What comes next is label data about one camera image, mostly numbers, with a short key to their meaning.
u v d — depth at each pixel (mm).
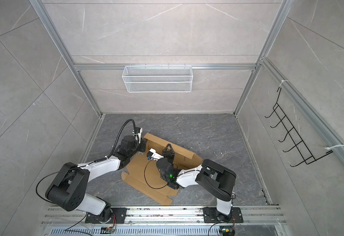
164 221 730
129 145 701
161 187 661
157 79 1009
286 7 687
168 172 643
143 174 881
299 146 642
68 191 438
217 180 480
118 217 735
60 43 799
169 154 736
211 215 737
